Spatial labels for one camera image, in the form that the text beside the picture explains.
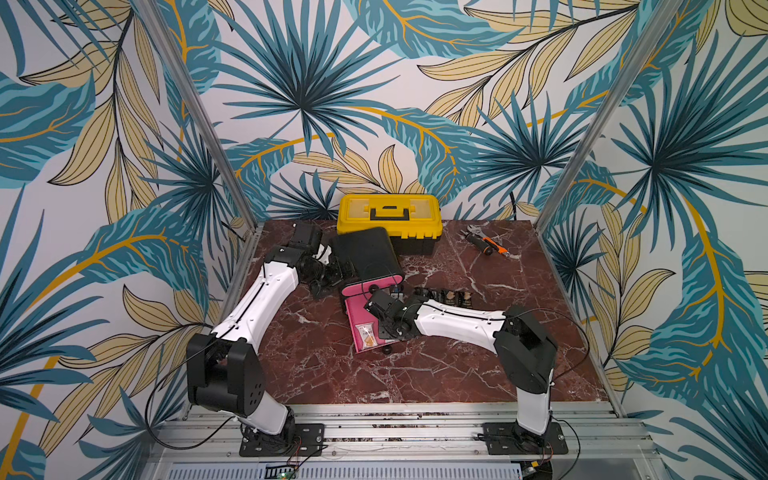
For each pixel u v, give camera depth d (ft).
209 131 2.94
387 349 2.78
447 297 3.22
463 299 3.20
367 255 3.01
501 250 3.67
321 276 2.30
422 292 3.22
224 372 1.38
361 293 2.80
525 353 1.57
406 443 2.44
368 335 2.81
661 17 2.26
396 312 2.19
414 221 3.22
